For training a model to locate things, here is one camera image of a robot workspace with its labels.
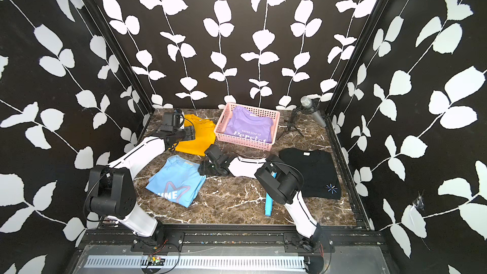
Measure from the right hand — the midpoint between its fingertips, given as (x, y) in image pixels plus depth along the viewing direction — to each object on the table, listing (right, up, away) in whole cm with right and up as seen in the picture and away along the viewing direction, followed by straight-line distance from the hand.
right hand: (199, 168), depth 91 cm
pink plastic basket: (+9, +23, +18) cm, 31 cm away
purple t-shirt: (+22, +22, +21) cm, 37 cm away
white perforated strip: (+1, -31, -21) cm, 37 cm away
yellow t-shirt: (-1, +15, +16) cm, 22 cm away
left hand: (-6, +20, +1) cm, 21 cm away
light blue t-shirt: (-10, -6, -2) cm, 12 cm away
